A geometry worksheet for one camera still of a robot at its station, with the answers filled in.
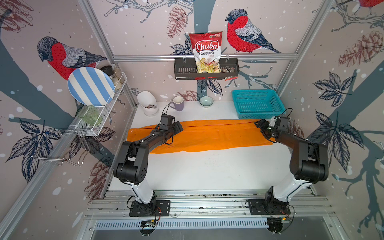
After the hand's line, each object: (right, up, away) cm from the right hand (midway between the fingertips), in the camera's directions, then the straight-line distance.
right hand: (256, 123), depth 98 cm
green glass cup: (-92, +6, -29) cm, 96 cm away
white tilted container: (-76, +16, +10) cm, 79 cm away
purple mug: (-54, +16, +16) cm, 59 cm away
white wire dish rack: (-93, 0, -33) cm, 98 cm away
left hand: (-51, 0, -1) cm, 51 cm away
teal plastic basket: (+11, +15, +24) cm, 30 cm away
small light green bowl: (-33, +17, +21) cm, 42 cm away
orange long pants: (-34, -8, +2) cm, 35 cm away
